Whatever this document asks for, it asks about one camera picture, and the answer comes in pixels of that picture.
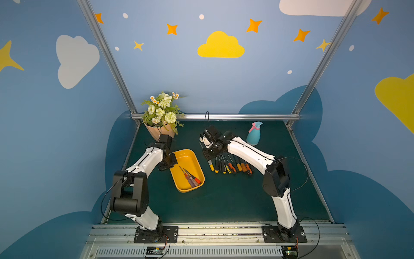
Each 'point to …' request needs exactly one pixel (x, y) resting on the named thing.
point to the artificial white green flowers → (161, 109)
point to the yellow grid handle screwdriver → (239, 167)
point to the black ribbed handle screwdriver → (216, 167)
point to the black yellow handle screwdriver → (227, 169)
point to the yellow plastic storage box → (187, 159)
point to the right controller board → (289, 252)
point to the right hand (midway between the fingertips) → (207, 154)
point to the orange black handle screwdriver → (232, 168)
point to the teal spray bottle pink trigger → (254, 137)
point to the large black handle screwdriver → (222, 164)
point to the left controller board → (154, 251)
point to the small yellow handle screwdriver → (211, 165)
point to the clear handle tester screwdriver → (188, 178)
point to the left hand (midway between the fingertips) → (171, 163)
